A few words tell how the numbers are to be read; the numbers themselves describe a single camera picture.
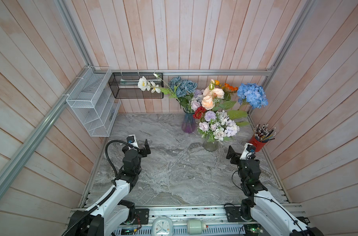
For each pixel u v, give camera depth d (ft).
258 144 2.97
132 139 2.25
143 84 2.24
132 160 2.00
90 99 2.50
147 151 2.50
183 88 2.77
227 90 2.45
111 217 1.75
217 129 2.44
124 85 2.89
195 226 2.11
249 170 2.03
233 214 2.40
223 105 2.62
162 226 2.26
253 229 2.33
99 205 1.47
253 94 2.17
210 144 3.04
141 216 2.40
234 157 2.41
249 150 2.25
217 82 2.62
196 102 2.80
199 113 2.62
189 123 3.36
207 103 2.41
